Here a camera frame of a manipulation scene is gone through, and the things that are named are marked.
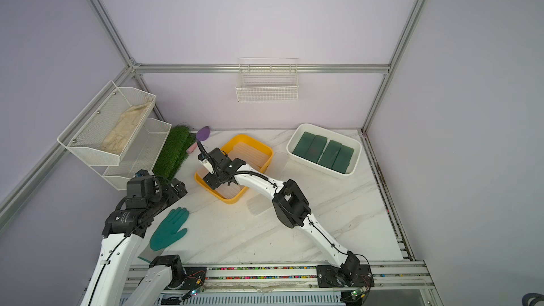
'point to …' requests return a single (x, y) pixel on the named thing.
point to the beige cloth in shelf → (117, 139)
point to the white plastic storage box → (297, 130)
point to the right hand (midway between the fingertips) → (216, 177)
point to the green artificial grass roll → (175, 151)
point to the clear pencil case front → (229, 192)
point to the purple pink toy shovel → (202, 134)
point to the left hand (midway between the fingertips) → (174, 194)
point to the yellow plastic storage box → (200, 173)
